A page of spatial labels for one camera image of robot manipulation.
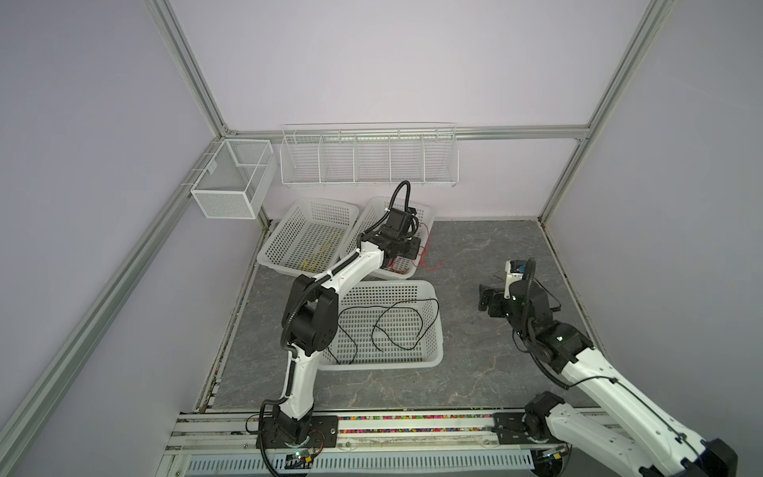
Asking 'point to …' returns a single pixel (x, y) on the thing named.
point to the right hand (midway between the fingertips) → (499, 289)
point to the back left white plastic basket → (306, 240)
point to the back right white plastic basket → (367, 215)
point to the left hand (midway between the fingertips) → (417, 246)
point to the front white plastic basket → (385, 325)
